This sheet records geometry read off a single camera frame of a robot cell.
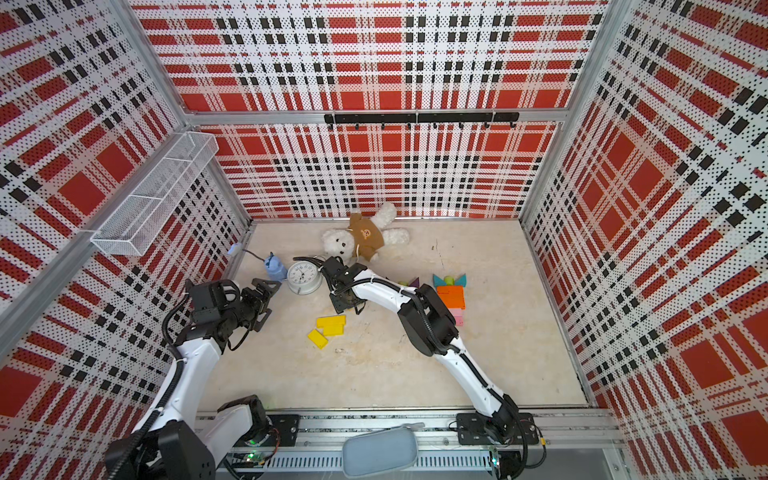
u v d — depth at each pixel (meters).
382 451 0.69
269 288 0.76
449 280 1.02
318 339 0.90
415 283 1.01
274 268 0.99
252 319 0.73
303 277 0.99
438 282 1.01
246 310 0.71
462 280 1.01
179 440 0.39
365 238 1.07
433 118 0.89
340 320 0.93
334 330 0.91
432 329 0.61
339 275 0.77
